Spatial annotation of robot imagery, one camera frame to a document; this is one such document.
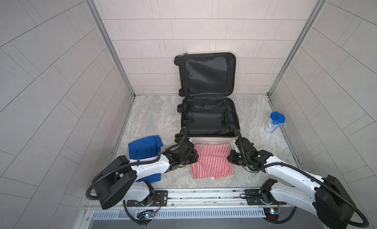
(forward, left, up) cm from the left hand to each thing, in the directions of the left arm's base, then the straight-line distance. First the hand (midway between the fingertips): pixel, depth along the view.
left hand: (202, 155), depth 83 cm
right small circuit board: (-27, -32, -2) cm, 42 cm away
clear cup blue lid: (+19, -45, +10) cm, 50 cm away
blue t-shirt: (+4, +33, +1) cm, 34 cm away
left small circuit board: (-27, +25, +2) cm, 37 cm away
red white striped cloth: (-5, -5, +6) cm, 9 cm away
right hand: (-2, -13, 0) cm, 13 cm away
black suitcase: (+35, -4, -2) cm, 35 cm away
